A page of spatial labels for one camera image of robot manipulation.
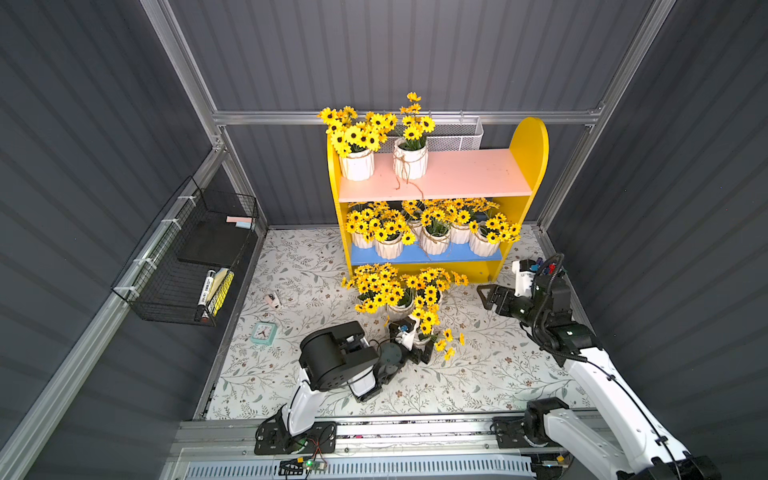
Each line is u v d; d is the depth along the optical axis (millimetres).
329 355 530
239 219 846
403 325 753
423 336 839
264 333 895
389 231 810
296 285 1033
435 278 871
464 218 846
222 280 709
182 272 724
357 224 828
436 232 891
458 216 844
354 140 630
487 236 847
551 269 902
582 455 536
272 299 972
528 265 687
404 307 889
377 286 848
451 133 911
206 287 694
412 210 881
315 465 695
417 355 789
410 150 708
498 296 696
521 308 665
